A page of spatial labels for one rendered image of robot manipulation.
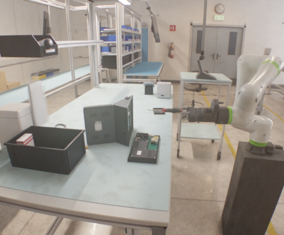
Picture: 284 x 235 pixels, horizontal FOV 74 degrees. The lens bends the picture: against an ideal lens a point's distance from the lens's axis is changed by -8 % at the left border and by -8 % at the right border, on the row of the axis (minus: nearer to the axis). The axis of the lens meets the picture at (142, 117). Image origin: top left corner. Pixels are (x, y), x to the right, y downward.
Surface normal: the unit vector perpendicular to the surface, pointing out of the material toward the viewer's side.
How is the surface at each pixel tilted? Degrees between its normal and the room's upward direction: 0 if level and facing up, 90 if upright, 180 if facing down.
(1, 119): 90
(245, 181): 90
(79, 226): 0
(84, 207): 0
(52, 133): 90
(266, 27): 90
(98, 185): 0
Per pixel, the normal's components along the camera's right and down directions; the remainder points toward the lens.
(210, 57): -0.15, 0.36
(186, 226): 0.00, -0.93
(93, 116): 0.28, 0.34
